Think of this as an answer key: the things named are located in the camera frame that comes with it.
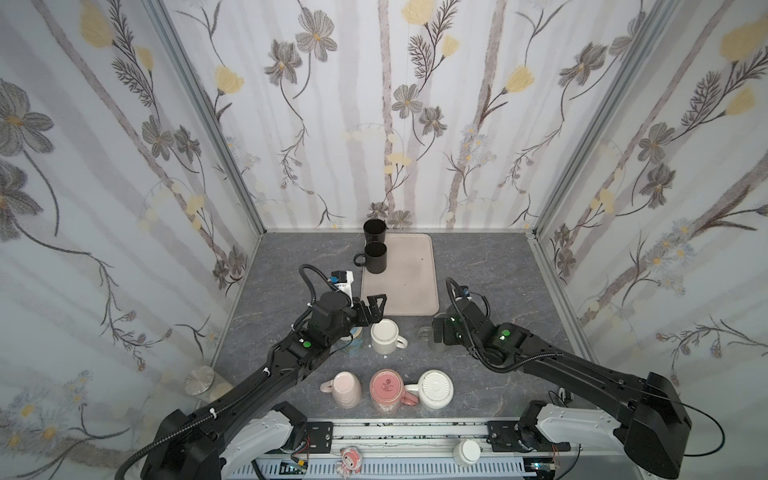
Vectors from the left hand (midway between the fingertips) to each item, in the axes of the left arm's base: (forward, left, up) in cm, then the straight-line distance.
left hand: (371, 292), depth 78 cm
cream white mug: (-7, -4, -13) cm, 15 cm away
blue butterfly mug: (-8, +4, -12) cm, 15 cm away
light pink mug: (-21, +6, -11) cm, 25 cm away
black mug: (+23, -1, -12) cm, 26 cm away
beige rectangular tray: (+19, -14, -22) cm, 32 cm away
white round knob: (-36, -21, -9) cm, 42 cm away
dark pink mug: (-22, -4, -9) cm, 25 cm away
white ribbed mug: (-22, -16, -12) cm, 29 cm away
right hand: (-5, -19, -6) cm, 20 cm away
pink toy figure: (-36, +5, -17) cm, 40 cm away
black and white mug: (+34, -1, -12) cm, 36 cm away
